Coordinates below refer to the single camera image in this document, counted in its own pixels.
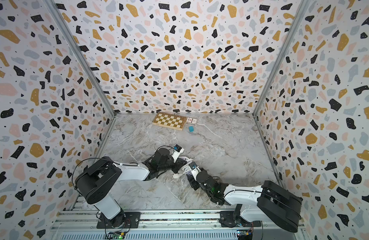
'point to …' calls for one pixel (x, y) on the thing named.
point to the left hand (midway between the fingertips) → (187, 163)
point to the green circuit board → (116, 235)
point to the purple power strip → (190, 176)
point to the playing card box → (191, 121)
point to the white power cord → (185, 169)
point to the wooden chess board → (170, 121)
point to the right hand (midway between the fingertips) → (191, 173)
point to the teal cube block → (191, 128)
